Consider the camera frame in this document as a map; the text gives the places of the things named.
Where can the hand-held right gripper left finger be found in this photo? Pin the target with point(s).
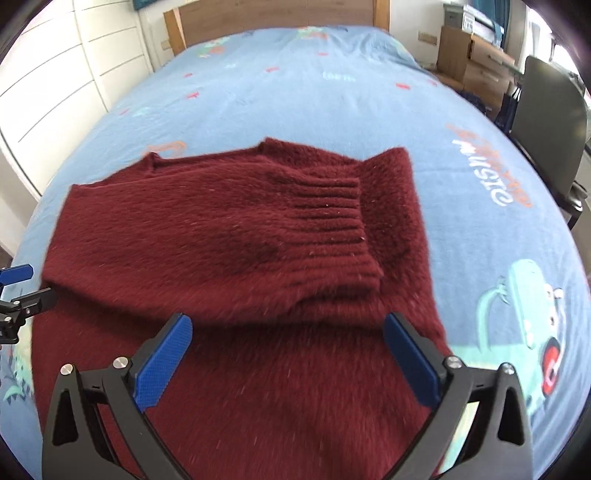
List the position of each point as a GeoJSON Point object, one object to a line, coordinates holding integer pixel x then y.
{"type": "Point", "coordinates": [164, 355]}

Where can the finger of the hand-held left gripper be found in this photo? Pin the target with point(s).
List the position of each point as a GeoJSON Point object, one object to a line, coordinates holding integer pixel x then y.
{"type": "Point", "coordinates": [16, 273]}
{"type": "Point", "coordinates": [37, 300]}

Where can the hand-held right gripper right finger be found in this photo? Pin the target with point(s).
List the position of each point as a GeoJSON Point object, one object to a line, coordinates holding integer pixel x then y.
{"type": "Point", "coordinates": [411, 355]}

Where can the dark red knit sweater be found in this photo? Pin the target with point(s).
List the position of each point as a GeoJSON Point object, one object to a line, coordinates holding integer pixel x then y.
{"type": "Point", "coordinates": [207, 240]}

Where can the white wardrobe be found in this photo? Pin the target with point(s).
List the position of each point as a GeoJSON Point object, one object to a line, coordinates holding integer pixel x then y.
{"type": "Point", "coordinates": [55, 69]}

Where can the black bag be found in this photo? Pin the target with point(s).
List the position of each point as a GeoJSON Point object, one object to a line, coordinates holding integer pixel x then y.
{"type": "Point", "coordinates": [475, 101]}

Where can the blue printed bedsheet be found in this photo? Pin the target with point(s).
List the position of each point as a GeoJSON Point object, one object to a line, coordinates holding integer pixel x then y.
{"type": "Point", "coordinates": [300, 106]}

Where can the grey chair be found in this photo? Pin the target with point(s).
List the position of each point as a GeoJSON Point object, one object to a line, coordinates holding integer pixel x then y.
{"type": "Point", "coordinates": [549, 120]}

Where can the wooden drawer cabinet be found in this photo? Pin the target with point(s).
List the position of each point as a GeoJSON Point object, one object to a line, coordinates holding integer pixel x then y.
{"type": "Point", "coordinates": [475, 69]}

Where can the white printer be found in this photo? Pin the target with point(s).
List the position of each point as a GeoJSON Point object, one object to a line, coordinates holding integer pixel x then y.
{"type": "Point", "coordinates": [485, 25]}

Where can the teal curtain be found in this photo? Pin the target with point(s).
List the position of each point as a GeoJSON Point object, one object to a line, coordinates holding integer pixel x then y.
{"type": "Point", "coordinates": [494, 9]}

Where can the wooden headboard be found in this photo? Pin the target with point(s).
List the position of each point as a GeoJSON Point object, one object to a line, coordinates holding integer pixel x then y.
{"type": "Point", "coordinates": [277, 16]}

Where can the teal wall picture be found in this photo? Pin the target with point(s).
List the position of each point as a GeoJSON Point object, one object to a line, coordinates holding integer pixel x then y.
{"type": "Point", "coordinates": [143, 3]}

